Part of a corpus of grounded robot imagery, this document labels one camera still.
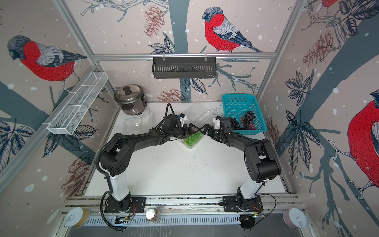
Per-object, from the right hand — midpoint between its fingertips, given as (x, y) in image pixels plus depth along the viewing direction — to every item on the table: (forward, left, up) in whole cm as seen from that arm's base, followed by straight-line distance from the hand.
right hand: (205, 130), depth 94 cm
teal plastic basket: (+29, -27, -8) cm, 41 cm away
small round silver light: (-47, +24, +3) cm, 53 cm away
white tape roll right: (-45, -41, -4) cm, 61 cm away
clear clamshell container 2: (+21, +3, -8) cm, 23 cm away
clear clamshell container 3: (+8, +46, -6) cm, 47 cm away
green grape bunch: (-7, +9, -2) cm, 11 cm away
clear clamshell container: (-7, +14, 0) cm, 16 cm away
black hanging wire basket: (+42, +17, +20) cm, 49 cm away
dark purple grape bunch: (+10, -30, -2) cm, 31 cm away
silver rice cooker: (+18, +52, +10) cm, 56 cm away
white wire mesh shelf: (0, +70, +23) cm, 74 cm away
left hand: (-4, +4, +6) cm, 8 cm away
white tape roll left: (-49, +59, -2) cm, 77 cm away
